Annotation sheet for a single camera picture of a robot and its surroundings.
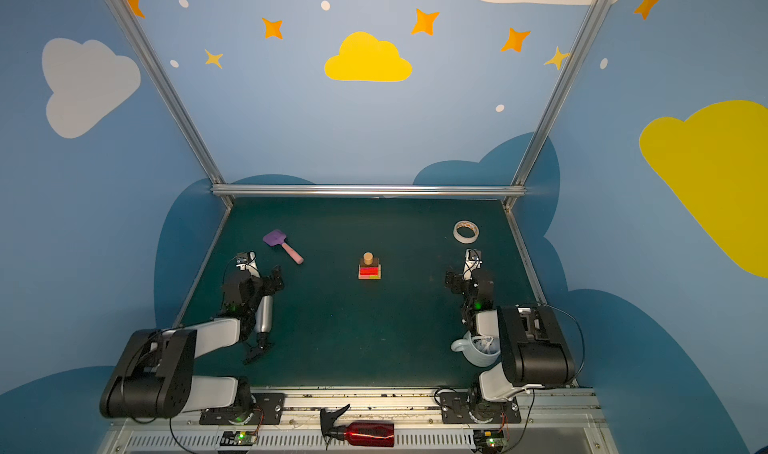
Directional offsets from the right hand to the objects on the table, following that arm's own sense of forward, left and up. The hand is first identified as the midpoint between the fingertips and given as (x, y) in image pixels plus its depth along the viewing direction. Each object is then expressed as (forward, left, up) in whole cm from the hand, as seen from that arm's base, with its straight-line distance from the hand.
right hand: (468, 264), depth 95 cm
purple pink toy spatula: (+11, +68, -5) cm, 69 cm away
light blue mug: (-28, +2, -2) cm, 28 cm away
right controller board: (-46, -1, -8) cm, 47 cm away
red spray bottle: (-47, +30, -2) cm, 56 cm away
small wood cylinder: (-1, +32, +3) cm, 32 cm away
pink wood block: (-3, +33, -5) cm, 34 cm away
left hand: (-6, +63, +2) cm, 64 cm away
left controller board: (-49, +60, -6) cm, 77 cm away
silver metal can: (-19, +62, -3) cm, 65 cm away
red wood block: (-2, +32, -3) cm, 32 cm away
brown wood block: (-1, +30, 0) cm, 30 cm away
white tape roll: (+16, -3, -8) cm, 18 cm away
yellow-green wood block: (-3, +30, -5) cm, 31 cm away
